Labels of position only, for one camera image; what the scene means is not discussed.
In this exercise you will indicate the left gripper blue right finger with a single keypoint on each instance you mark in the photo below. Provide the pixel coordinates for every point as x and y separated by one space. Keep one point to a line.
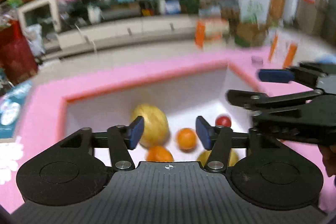
219 140

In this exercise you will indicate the orange mandarin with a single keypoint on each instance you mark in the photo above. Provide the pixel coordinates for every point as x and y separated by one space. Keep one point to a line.
159 154
186 139

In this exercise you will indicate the yellow melon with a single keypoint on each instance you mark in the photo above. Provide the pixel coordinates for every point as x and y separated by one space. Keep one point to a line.
153 125

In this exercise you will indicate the yellow lemon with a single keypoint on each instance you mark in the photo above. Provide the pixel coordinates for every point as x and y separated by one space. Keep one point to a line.
234 158

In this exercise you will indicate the red cherry tomato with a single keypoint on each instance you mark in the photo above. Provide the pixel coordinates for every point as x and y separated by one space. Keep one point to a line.
223 120

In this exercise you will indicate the white small display cabinet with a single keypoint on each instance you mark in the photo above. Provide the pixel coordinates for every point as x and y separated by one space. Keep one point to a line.
43 12

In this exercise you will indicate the white tv cabinet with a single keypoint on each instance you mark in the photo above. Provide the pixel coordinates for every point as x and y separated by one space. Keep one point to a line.
120 33

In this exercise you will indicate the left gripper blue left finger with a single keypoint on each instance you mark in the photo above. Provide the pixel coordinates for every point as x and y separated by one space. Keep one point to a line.
119 140

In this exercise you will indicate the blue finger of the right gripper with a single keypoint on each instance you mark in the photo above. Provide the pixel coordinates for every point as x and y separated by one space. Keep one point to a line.
305 73
260 101

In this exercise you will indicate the orange cardboard box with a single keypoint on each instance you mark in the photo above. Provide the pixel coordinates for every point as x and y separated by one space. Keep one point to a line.
181 91

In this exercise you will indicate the pink floral tablecloth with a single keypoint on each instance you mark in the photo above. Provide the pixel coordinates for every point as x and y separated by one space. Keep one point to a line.
44 114

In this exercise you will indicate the teal book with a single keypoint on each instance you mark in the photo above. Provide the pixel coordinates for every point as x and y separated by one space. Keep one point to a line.
11 108

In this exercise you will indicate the red gift bag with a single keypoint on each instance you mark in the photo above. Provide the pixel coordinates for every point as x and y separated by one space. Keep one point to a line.
17 59

